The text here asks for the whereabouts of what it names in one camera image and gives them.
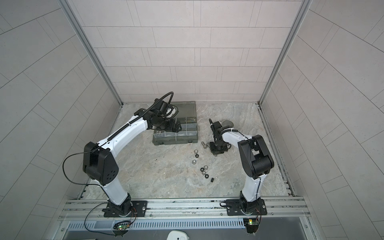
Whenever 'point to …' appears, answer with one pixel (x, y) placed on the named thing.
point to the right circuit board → (252, 225)
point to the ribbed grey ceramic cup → (227, 123)
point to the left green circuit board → (122, 227)
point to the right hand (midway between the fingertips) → (213, 152)
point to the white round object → (177, 235)
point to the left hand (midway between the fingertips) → (179, 125)
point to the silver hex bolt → (205, 146)
